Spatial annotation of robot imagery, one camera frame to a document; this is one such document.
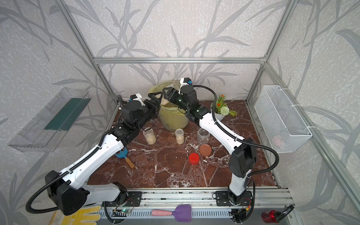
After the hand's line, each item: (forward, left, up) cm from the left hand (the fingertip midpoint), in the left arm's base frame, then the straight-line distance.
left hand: (163, 97), depth 69 cm
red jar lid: (-15, -17, -40) cm, 45 cm away
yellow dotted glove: (-46, +42, -39) cm, 74 cm away
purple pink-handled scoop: (-44, -10, -38) cm, 59 cm away
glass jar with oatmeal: (-5, +12, -29) cm, 32 cm away
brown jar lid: (-10, -24, -38) cm, 46 cm away
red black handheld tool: (-46, -50, -26) cm, 72 cm away
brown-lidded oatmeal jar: (-3, -22, -31) cm, 39 cm away
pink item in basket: (-15, -60, -17) cm, 65 cm away
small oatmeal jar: (-3, -7, -29) cm, 30 cm away
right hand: (+6, 0, -1) cm, 7 cm away
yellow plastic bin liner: (+1, -2, -12) cm, 13 cm away
